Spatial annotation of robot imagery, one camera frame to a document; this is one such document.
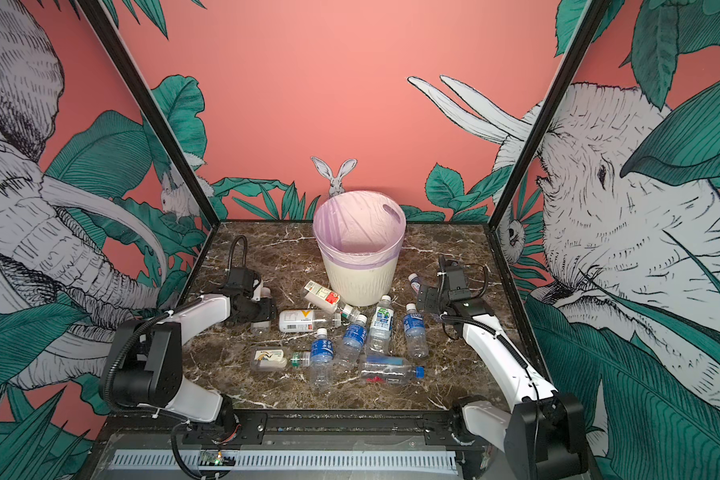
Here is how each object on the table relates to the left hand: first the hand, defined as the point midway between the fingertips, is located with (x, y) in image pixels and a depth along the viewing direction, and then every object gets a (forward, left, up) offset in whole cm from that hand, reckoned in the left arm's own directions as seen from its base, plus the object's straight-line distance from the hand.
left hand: (266, 307), depth 93 cm
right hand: (-3, -51, +11) cm, 52 cm away
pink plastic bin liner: (+23, -30, +11) cm, 39 cm away
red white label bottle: (0, -20, +2) cm, 20 cm away
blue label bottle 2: (-12, -28, +2) cm, 30 cm away
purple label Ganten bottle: (+8, -49, +1) cm, 49 cm away
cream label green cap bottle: (-18, -7, +3) cm, 19 cm away
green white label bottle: (-10, -36, +3) cm, 37 cm away
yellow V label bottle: (-6, -14, +2) cm, 15 cm away
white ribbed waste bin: (+10, -30, -5) cm, 32 cm away
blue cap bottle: (-20, -38, -3) cm, 43 cm away
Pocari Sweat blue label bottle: (-11, -46, +2) cm, 47 cm away
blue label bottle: (-17, -19, +3) cm, 25 cm away
